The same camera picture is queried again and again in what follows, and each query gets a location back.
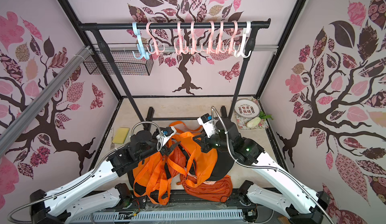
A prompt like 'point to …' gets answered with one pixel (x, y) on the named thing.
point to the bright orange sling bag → (201, 166)
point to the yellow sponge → (120, 135)
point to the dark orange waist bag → (218, 191)
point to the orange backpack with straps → (152, 177)
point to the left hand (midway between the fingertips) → (174, 137)
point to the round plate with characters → (247, 108)
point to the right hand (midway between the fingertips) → (193, 137)
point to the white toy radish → (254, 122)
